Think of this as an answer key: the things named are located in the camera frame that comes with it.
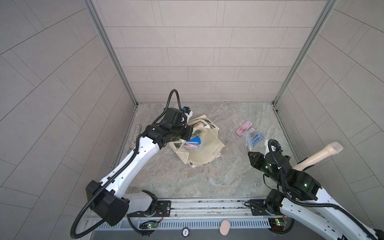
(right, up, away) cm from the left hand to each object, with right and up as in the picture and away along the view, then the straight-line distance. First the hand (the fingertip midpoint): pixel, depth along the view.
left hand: (194, 129), depth 74 cm
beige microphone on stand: (+57, -6, -15) cm, 59 cm away
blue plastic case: (-1, -10, +15) cm, 18 cm away
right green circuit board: (+38, -43, -6) cm, 58 cm away
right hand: (+25, -12, -3) cm, 28 cm away
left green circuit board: (-20, -42, -9) cm, 47 cm away
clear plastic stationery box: (+27, -6, 0) cm, 28 cm away
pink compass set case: (+33, -2, +26) cm, 42 cm away
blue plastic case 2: (+40, -8, +22) cm, 46 cm away
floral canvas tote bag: (+9, -12, +12) cm, 19 cm away
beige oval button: (+14, -43, -9) cm, 46 cm away
